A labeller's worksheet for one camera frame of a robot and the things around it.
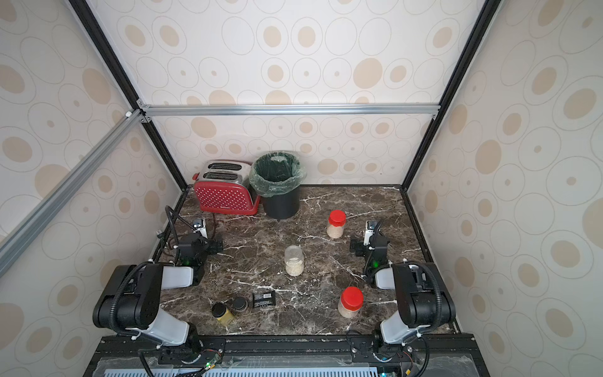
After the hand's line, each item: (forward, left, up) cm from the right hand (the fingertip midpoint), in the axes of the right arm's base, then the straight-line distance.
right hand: (376, 235), depth 94 cm
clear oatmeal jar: (-14, +32, +3) cm, 35 cm away
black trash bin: (+16, +40, -1) cm, 43 cm away
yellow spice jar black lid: (-34, +52, +4) cm, 62 cm away
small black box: (-26, +42, -4) cm, 50 cm away
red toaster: (+13, +62, +13) cm, 65 cm away
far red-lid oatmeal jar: (+2, +16, +6) cm, 18 cm away
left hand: (-2, +66, +4) cm, 66 cm away
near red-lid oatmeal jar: (-28, +12, +5) cm, 31 cm away
